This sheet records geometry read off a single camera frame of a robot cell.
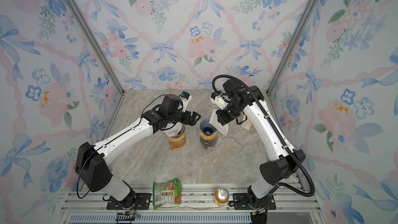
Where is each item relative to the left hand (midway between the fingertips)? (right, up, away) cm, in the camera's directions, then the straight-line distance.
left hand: (194, 112), depth 79 cm
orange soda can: (+12, -35, -13) cm, 40 cm away
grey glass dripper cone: (-9, -10, +3) cm, 14 cm away
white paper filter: (+10, -5, -3) cm, 12 cm away
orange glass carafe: (-11, -18, +13) cm, 25 cm away
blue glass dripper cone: (+6, -9, +11) cm, 16 cm away
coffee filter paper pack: (+33, -8, +21) cm, 40 cm away
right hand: (+12, -3, -5) cm, 14 cm away
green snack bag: (-12, -38, -5) cm, 40 cm away
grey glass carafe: (+7, -17, +7) cm, 20 cm away
